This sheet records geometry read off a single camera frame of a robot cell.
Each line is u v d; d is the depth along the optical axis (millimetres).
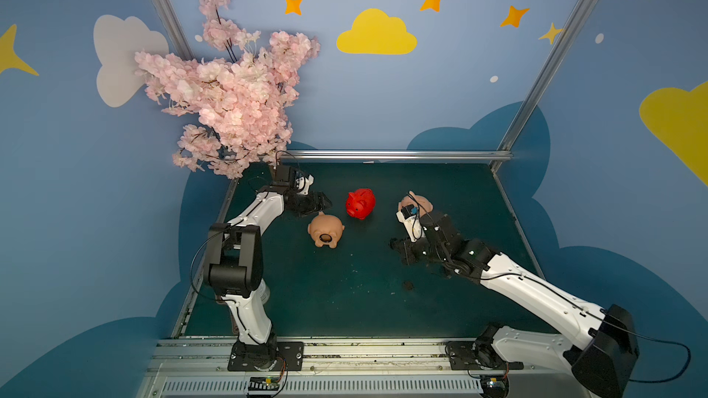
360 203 975
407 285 888
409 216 687
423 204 981
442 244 576
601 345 387
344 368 740
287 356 757
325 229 908
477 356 659
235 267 501
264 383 728
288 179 781
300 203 820
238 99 617
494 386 733
